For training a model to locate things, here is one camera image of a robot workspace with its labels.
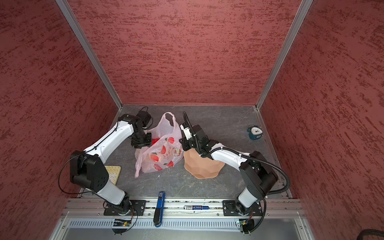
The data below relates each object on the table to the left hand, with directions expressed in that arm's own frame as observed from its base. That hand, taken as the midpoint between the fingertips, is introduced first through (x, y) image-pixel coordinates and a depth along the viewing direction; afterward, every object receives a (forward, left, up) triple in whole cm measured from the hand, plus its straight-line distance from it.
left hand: (146, 148), depth 82 cm
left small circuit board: (-34, +10, -15) cm, 38 cm away
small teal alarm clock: (+18, -69, -8) cm, 72 cm away
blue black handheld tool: (-29, -10, -10) cm, 33 cm away
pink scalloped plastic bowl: (-6, -31, -11) cm, 33 cm away
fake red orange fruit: (+2, -5, +4) cm, 7 cm away
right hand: (+4, -18, 0) cm, 19 cm away
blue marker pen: (-27, -29, -11) cm, 41 cm away
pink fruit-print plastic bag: (-1, -12, +1) cm, 12 cm away
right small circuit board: (-34, -54, -15) cm, 65 cm away
